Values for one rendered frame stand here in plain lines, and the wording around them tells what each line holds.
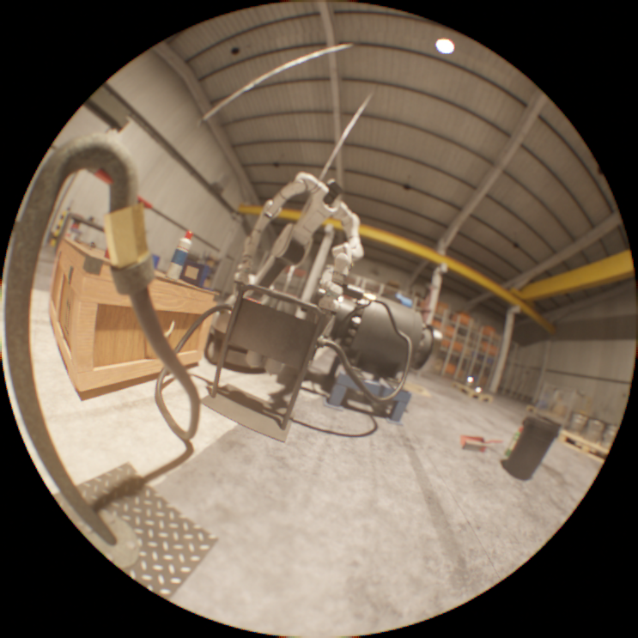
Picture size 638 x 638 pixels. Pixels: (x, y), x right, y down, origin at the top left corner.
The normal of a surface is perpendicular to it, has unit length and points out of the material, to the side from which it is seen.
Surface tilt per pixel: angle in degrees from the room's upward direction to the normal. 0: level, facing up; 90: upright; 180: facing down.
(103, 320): 90
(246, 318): 90
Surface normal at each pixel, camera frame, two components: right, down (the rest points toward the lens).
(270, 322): -0.04, -0.04
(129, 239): 0.70, 0.58
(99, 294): 0.94, 0.33
